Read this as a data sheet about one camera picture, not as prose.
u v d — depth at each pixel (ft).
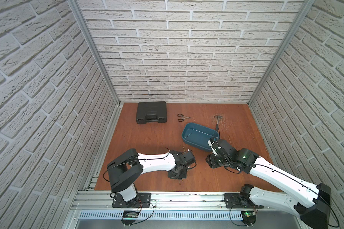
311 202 1.30
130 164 1.60
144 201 2.39
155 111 3.73
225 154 1.83
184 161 2.15
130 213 2.29
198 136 3.29
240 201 2.15
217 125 3.50
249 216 2.31
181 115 3.63
